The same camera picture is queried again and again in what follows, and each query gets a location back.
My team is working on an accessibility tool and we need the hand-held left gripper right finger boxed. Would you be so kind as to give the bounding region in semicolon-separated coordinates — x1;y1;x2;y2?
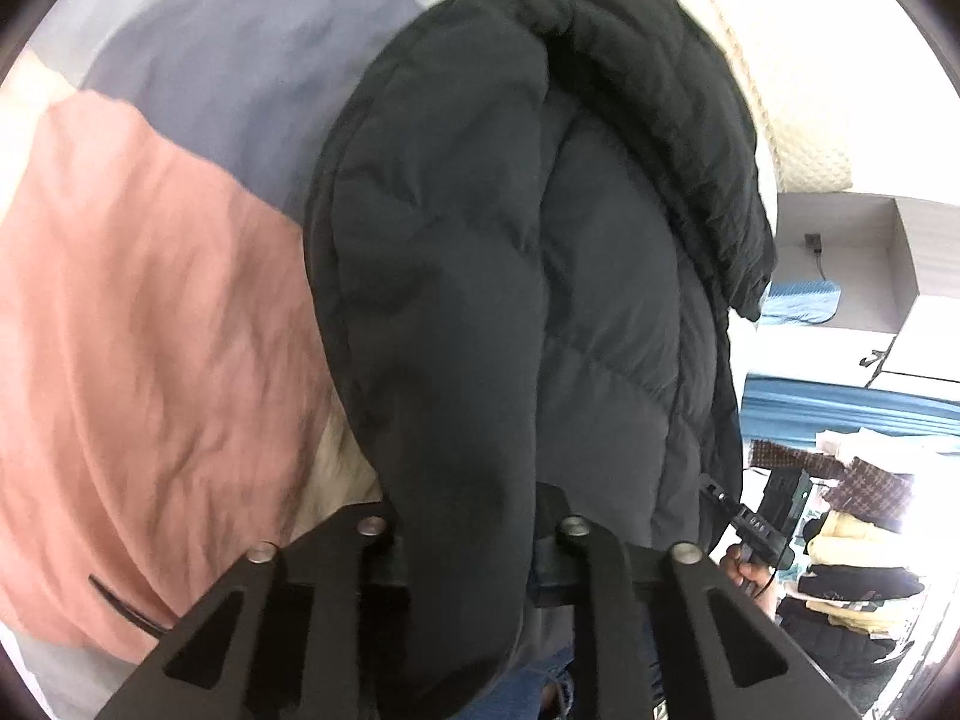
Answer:
534;514;865;720

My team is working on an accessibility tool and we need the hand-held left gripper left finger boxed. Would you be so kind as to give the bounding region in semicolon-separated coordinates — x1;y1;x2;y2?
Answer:
94;514;412;720

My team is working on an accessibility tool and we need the black puffer jacket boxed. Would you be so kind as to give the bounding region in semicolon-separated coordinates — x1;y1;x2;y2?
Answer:
303;0;777;720

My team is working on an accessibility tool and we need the stack of folded clothes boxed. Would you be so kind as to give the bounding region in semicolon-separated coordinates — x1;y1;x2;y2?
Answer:
776;426;935;685

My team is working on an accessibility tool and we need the person's right hand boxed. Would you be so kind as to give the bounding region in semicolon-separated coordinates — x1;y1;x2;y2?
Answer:
718;543;775;598

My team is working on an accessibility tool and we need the blue curtain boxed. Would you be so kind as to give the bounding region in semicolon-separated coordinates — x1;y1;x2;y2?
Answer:
739;375;960;458

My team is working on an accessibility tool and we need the blue cloth on chair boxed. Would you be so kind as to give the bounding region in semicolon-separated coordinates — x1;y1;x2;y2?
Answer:
756;277;842;326

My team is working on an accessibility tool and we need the grey and white wardrobe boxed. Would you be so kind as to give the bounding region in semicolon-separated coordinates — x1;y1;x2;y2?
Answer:
765;191;960;391

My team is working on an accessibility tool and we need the patchwork checked quilt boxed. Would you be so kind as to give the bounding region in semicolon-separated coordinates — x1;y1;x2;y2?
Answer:
0;0;545;720

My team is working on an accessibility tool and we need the cream quilted headboard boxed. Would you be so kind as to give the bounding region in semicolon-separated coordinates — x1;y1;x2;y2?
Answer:
660;0;856;196

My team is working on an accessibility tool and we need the thin black cable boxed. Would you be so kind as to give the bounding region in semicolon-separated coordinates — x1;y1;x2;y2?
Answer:
87;574;175;635

